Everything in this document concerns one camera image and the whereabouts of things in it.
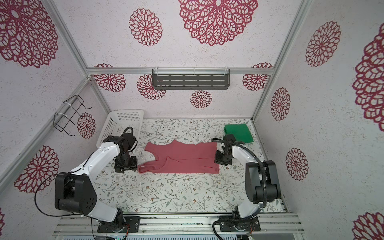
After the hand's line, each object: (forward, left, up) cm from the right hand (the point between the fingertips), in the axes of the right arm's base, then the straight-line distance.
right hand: (217, 159), depth 92 cm
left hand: (-13, +49, +6) cm, 51 cm away
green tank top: (+24, -19, -2) cm, 31 cm away
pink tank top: (+4, +11, -6) cm, 13 cm away
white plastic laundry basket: (+32, +75, 0) cm, 82 cm away
